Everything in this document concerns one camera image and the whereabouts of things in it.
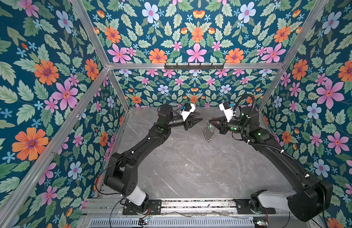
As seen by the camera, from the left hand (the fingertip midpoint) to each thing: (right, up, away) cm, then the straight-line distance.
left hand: (200, 115), depth 72 cm
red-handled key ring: (+5, -8, +4) cm, 10 cm away
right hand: (+7, -1, -1) cm, 7 cm away
